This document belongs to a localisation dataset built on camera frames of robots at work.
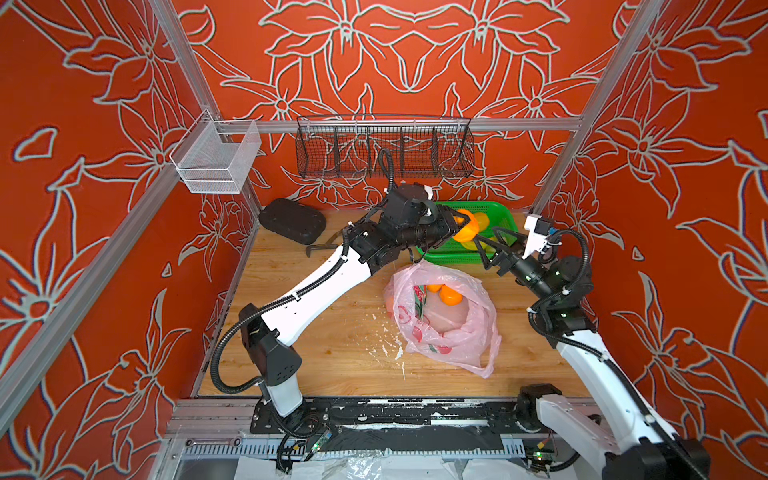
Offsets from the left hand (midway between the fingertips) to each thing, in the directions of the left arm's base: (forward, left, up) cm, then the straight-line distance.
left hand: (470, 219), depth 62 cm
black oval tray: (+30, +55, -35) cm, 72 cm away
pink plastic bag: (-3, 0, -40) cm, 40 cm away
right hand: (0, -3, -5) cm, 6 cm away
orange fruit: (+1, -2, -35) cm, 35 cm away
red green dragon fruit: (0, +8, -33) cm, 34 cm away
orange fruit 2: (+4, +3, -36) cm, 36 cm away
